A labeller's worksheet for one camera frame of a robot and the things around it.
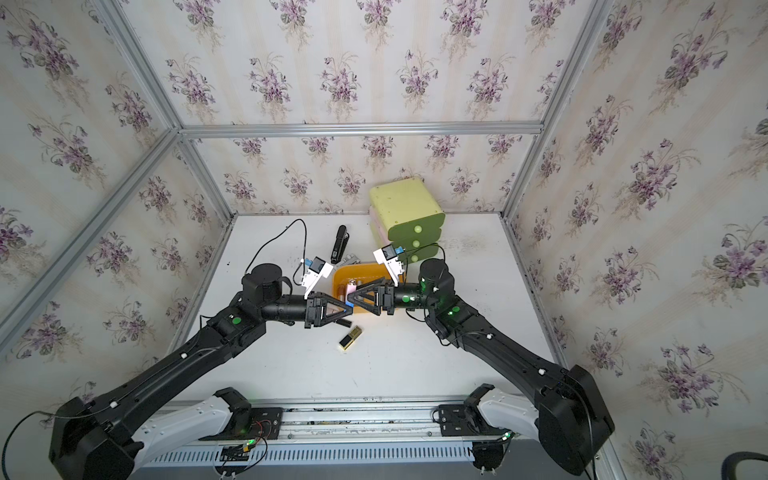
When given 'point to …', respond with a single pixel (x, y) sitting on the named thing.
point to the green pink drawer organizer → (407, 215)
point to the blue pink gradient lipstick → (350, 289)
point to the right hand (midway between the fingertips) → (357, 299)
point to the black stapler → (342, 239)
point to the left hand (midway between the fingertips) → (350, 317)
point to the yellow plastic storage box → (360, 273)
